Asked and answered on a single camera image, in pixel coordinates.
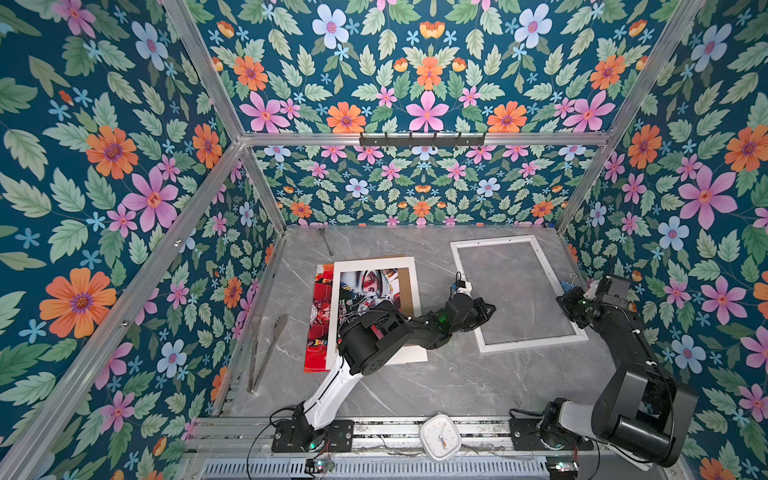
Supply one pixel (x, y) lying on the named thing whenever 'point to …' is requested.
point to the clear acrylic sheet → (513, 276)
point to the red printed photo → (360, 291)
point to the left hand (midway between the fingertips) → (507, 304)
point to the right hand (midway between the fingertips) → (560, 296)
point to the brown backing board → (405, 292)
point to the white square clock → (440, 437)
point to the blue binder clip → (568, 285)
